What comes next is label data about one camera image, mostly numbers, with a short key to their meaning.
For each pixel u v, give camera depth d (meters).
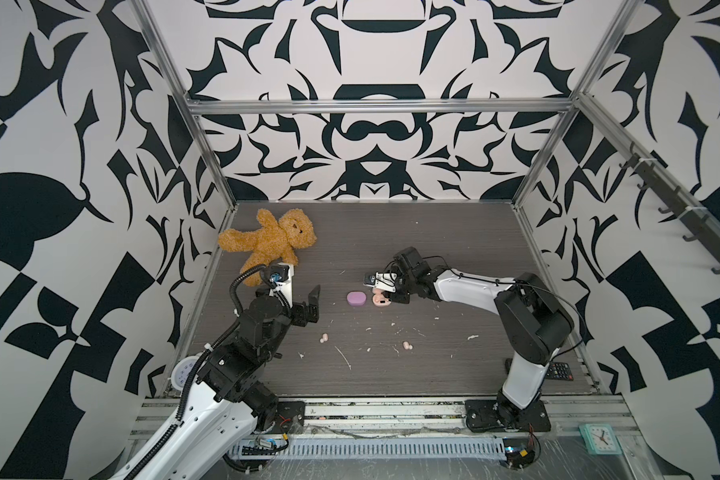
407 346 0.85
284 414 0.74
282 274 0.59
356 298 0.92
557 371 0.81
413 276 0.73
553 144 1.02
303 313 0.63
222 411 0.48
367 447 0.71
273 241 0.99
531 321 0.49
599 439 0.70
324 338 0.87
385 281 0.81
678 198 0.60
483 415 0.74
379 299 0.93
